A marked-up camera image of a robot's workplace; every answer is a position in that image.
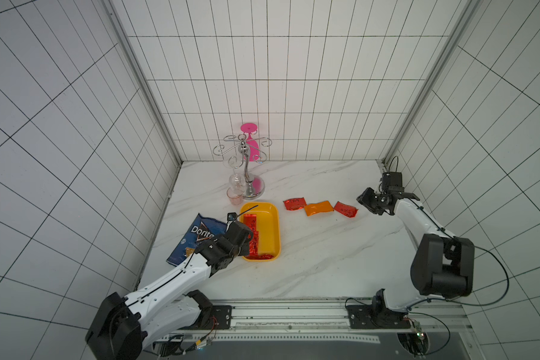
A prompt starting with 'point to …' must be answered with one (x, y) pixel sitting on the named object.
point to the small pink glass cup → (235, 195)
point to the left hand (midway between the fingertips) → (238, 244)
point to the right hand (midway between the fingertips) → (351, 196)
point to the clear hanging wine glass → (237, 184)
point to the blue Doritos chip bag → (199, 230)
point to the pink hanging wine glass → (252, 147)
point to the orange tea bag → (318, 208)
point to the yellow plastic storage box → (268, 225)
